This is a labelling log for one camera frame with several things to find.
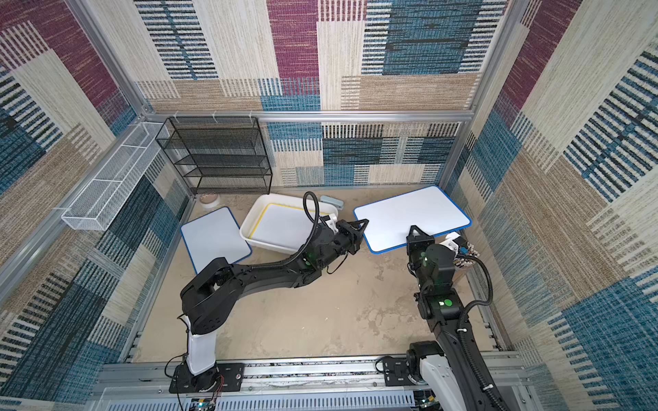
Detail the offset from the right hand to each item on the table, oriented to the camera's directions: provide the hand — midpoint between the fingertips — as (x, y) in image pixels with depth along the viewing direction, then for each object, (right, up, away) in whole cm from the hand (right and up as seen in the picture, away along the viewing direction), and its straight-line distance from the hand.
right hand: (409, 228), depth 74 cm
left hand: (-10, +2, +2) cm, 10 cm away
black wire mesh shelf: (-71, +29, +36) cm, 85 cm away
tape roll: (-77, +10, +42) cm, 88 cm away
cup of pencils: (+12, -5, -8) cm, 15 cm away
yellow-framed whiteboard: (-41, -1, +31) cm, 51 cm away
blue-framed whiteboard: (-3, +2, +11) cm, 11 cm away
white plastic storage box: (-52, +8, +35) cm, 63 cm away
